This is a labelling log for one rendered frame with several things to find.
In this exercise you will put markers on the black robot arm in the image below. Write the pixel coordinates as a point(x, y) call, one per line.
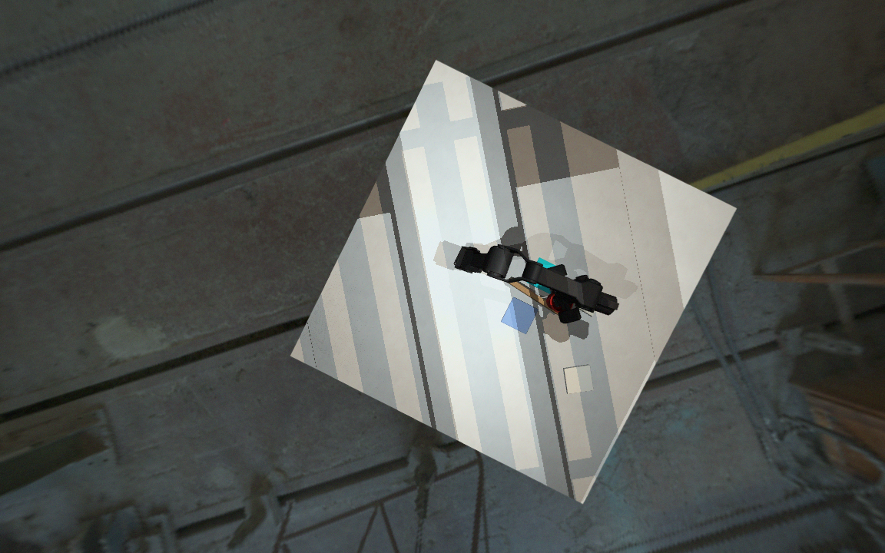
point(584, 292)

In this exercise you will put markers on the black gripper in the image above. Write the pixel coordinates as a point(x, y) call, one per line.
point(570, 315)

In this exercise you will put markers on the dark red cup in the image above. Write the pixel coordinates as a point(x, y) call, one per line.
point(551, 304)

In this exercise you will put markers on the long wooden plank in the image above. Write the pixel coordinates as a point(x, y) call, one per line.
point(532, 295)

